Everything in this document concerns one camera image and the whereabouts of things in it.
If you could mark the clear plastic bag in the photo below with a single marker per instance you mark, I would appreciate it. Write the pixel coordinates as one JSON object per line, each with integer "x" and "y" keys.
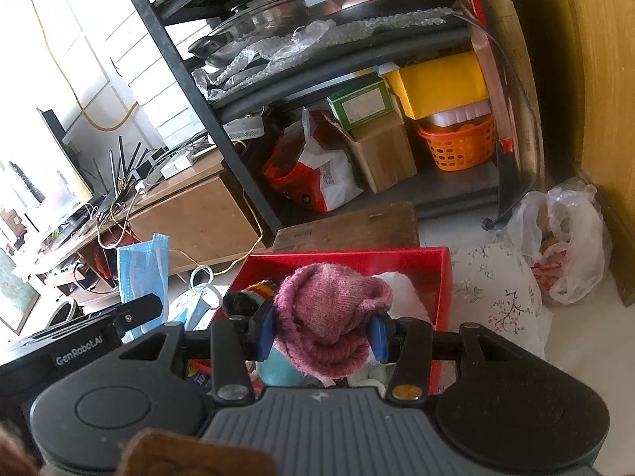
{"x": 580, "y": 248}

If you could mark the flat screen television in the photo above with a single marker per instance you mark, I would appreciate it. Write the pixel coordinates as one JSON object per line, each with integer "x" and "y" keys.
{"x": 44, "y": 183}

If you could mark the white plastic container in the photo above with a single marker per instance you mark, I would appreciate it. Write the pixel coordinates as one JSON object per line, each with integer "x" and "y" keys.
{"x": 461, "y": 116}

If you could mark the floral tablecloth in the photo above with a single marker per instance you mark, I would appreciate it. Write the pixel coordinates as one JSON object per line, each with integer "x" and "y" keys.
{"x": 496, "y": 297}

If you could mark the white power strip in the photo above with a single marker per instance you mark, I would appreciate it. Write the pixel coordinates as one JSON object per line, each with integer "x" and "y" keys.
{"x": 176, "y": 166}

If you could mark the wooden board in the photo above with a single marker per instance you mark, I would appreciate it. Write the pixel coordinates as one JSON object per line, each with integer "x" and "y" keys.
{"x": 347, "y": 228}

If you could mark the black router with antennas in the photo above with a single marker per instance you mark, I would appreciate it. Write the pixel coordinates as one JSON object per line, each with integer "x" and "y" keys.
{"x": 121, "y": 173}

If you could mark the blue face mask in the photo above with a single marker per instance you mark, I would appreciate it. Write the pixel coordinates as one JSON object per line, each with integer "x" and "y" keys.
{"x": 144, "y": 267}
{"x": 196, "y": 307}

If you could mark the brown cloth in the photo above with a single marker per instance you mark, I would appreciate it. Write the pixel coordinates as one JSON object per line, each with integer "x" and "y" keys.
{"x": 188, "y": 456}

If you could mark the cream plush toy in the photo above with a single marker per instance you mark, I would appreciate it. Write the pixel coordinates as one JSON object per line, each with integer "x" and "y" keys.
{"x": 404, "y": 292}

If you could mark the wooden television stand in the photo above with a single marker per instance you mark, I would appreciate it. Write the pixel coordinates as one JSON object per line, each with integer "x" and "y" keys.
{"x": 198, "y": 218}

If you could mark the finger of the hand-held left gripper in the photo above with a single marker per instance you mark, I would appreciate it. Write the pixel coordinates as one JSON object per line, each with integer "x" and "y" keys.
{"x": 144, "y": 307}

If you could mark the bubble wrap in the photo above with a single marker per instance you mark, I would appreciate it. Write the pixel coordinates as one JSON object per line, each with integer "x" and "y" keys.
{"x": 278, "y": 44}

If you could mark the mauve knitted sock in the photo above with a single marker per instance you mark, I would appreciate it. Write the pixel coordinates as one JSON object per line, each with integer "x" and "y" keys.
{"x": 327, "y": 307}

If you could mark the red plastic hoop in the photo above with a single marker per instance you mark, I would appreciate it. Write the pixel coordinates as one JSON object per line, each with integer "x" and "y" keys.
{"x": 488, "y": 59}

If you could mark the white router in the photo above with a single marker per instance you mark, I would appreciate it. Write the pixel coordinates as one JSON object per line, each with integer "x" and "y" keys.
{"x": 245, "y": 129}

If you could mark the red cardboard box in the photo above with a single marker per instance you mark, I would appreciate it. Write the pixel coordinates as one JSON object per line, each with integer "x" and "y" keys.
{"x": 347, "y": 263}

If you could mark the yellow box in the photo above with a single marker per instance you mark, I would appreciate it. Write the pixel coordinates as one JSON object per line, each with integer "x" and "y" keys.
{"x": 436, "y": 84}

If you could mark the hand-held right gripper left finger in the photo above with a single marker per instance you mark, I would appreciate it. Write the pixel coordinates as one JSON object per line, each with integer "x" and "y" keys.
{"x": 265, "y": 329}

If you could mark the striped sock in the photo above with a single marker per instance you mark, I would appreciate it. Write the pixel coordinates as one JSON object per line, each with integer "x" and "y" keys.
{"x": 253, "y": 292}

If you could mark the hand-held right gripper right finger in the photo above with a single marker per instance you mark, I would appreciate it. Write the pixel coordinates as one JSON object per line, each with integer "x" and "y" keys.
{"x": 379, "y": 339}

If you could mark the wooden cabinet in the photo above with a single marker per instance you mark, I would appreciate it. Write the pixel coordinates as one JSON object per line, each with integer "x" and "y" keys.
{"x": 595, "y": 84}

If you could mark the orange plastic basket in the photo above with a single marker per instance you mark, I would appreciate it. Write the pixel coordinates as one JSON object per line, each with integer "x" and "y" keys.
{"x": 456, "y": 151}

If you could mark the green box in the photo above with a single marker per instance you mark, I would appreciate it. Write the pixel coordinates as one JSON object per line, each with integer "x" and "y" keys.
{"x": 359, "y": 104}

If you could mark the black metal shelf rack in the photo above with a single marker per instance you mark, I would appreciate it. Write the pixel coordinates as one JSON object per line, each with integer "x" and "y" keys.
{"x": 188, "y": 89}

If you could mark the red and white plastic bag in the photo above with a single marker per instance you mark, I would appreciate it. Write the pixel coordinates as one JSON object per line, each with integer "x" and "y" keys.
{"x": 317, "y": 173}

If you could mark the blue and yellow drink can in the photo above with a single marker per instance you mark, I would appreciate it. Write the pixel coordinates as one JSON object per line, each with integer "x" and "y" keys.
{"x": 201, "y": 379}

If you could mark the brown cardboard box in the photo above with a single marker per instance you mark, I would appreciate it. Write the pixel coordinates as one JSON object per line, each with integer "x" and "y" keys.
{"x": 382, "y": 158}

